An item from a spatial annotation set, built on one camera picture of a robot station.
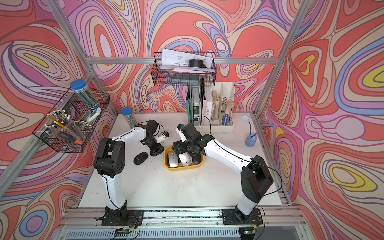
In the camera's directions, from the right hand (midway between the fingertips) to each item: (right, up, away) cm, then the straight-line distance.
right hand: (180, 149), depth 83 cm
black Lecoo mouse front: (-14, -2, +6) cm, 16 cm away
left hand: (-16, -2, +16) cm, 23 cm away
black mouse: (-26, -7, +10) cm, 29 cm away
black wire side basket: (-48, +18, -9) cm, 52 cm away
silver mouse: (+3, -7, +7) cm, 10 cm away
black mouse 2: (+10, -7, +9) cm, 15 cm away
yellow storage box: (-8, -2, +11) cm, 13 cm away
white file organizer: (+20, +25, +11) cm, 34 cm away
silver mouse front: (-5, -7, +7) cm, 10 cm away
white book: (+17, +21, +15) cm, 31 cm away
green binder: (+5, +29, +3) cm, 29 cm away
